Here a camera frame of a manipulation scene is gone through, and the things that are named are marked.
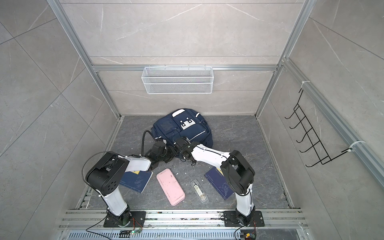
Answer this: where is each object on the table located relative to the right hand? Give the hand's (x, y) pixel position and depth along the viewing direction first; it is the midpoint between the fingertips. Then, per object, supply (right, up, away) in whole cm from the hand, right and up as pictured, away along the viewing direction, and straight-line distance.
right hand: (195, 150), depth 92 cm
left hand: (-10, +2, +2) cm, 10 cm away
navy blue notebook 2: (+14, -18, -7) cm, 24 cm away
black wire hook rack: (+54, +6, -28) cm, 61 cm away
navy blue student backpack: (-8, +18, +17) cm, 26 cm away
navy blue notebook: (-34, -17, -7) cm, 39 cm away
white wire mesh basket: (-12, +47, +9) cm, 49 cm away
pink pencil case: (-14, -19, -10) cm, 26 cm away
